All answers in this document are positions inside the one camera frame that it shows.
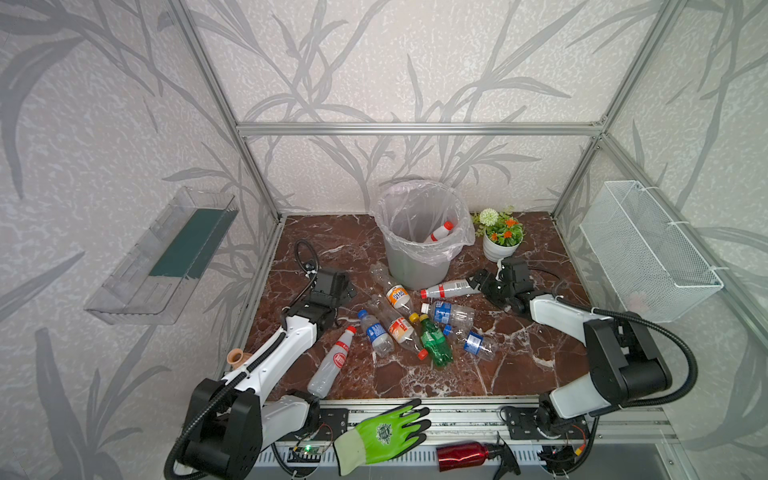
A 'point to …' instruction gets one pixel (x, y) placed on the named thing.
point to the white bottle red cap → (441, 232)
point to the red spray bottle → (474, 454)
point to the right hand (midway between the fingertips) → (474, 274)
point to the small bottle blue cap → (377, 334)
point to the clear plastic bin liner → (425, 221)
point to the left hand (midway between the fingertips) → (341, 279)
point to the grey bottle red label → (330, 366)
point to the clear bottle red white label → (397, 326)
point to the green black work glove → (383, 437)
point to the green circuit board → (305, 454)
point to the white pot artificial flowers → (502, 233)
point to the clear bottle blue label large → (460, 318)
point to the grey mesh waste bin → (416, 276)
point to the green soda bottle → (435, 341)
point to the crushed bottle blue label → (477, 344)
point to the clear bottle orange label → (397, 295)
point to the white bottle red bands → (462, 287)
